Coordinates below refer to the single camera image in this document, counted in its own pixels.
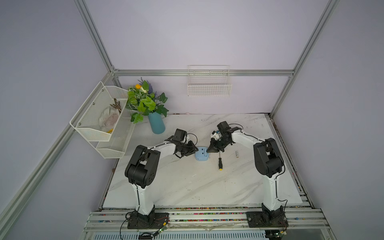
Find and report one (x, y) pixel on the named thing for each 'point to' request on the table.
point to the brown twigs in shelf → (116, 105)
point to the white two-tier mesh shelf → (104, 121)
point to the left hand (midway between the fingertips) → (198, 149)
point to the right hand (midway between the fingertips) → (208, 151)
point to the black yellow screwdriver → (220, 163)
